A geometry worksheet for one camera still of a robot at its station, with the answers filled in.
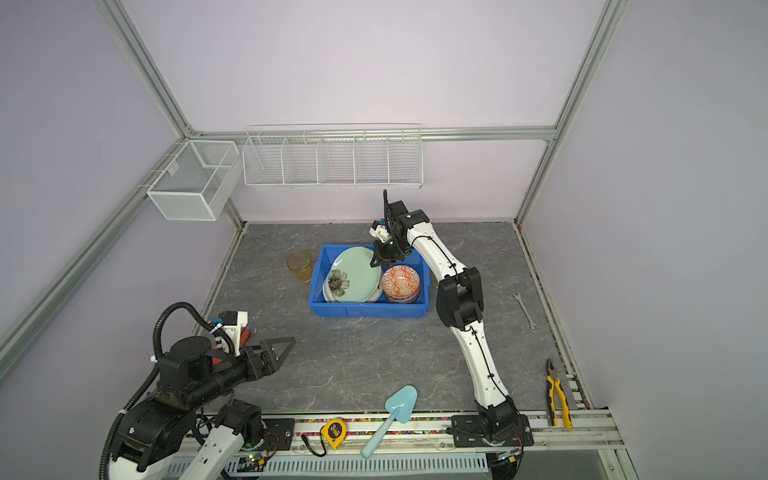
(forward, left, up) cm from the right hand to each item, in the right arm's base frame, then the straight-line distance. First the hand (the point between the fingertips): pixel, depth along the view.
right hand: (374, 265), depth 95 cm
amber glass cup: (+5, +27, -7) cm, 29 cm away
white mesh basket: (+24, +59, +16) cm, 66 cm away
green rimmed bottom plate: (-3, +7, -3) cm, 8 cm away
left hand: (-32, +18, +12) cm, 39 cm away
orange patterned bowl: (-6, -9, -2) cm, 11 cm away
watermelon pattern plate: (-4, +13, -5) cm, 15 cm away
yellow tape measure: (-45, +8, -8) cm, 46 cm away
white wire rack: (+31, +14, +21) cm, 40 cm away
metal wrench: (-15, -50, -11) cm, 54 cm away
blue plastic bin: (-13, -13, +20) cm, 27 cm away
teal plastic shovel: (-38, -9, -9) cm, 40 cm away
